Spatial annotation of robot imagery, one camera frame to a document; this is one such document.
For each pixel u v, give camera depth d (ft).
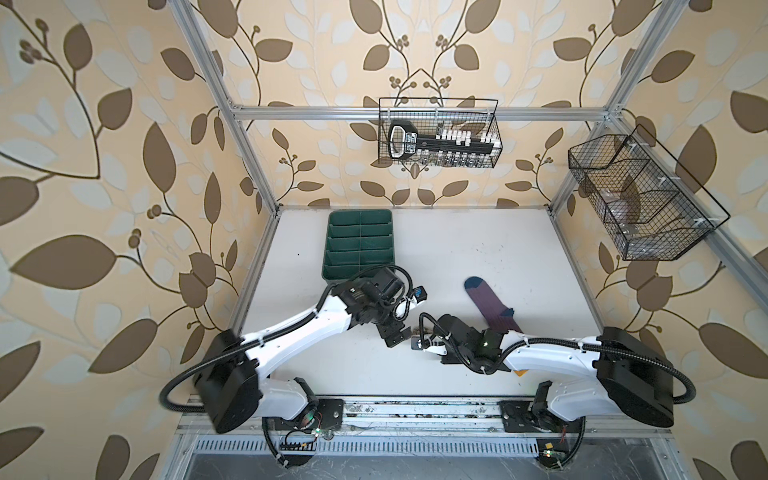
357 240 3.34
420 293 2.28
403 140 2.75
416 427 2.42
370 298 2.00
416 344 2.39
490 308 3.07
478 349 2.06
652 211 2.38
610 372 1.40
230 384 1.32
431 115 2.97
